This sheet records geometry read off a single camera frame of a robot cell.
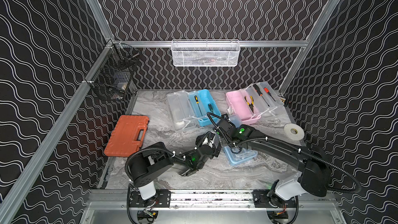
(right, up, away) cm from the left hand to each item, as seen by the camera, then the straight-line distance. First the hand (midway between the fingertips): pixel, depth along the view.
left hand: (213, 137), depth 86 cm
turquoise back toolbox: (-16, +16, +14) cm, 27 cm away
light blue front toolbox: (+15, -8, -6) cm, 18 cm away
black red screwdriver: (+31, +28, +17) cm, 45 cm away
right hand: (+8, +2, -3) cm, 9 cm away
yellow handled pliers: (+26, +18, +16) cm, 36 cm away
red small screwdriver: (+37, +28, +17) cm, 50 cm away
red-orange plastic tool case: (-50, 0, +5) cm, 50 cm away
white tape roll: (+52, +1, +12) cm, 53 cm away
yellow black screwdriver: (-9, +20, +17) cm, 28 cm away
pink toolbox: (+24, +18, +16) cm, 34 cm away
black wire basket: (-61, +32, +8) cm, 70 cm away
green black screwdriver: (0, +16, +22) cm, 27 cm away
